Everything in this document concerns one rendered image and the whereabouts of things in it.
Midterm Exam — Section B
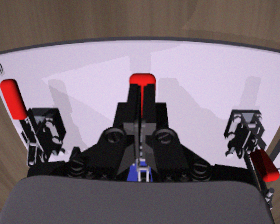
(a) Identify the blue rectangular block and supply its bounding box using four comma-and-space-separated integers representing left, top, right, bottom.
127, 161, 153, 182

